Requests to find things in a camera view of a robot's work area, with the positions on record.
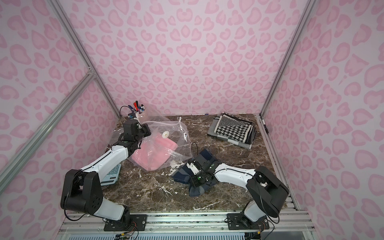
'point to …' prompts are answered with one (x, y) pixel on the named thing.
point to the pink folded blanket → (154, 153)
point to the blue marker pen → (132, 108)
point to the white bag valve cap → (165, 134)
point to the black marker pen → (142, 106)
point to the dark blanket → (182, 175)
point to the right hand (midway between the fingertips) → (190, 183)
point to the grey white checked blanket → (212, 130)
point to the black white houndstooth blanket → (232, 127)
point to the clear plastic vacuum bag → (178, 134)
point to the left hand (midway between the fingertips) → (147, 122)
